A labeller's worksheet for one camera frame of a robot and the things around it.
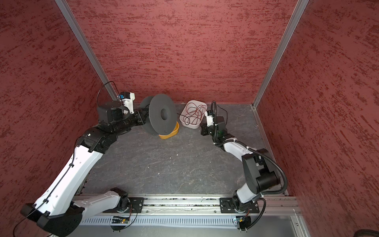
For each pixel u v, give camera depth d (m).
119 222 0.73
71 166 0.40
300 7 0.71
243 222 0.74
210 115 0.79
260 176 0.45
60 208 0.38
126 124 0.53
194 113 1.14
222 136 0.70
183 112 1.09
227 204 0.74
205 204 0.76
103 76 1.01
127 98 0.56
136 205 0.74
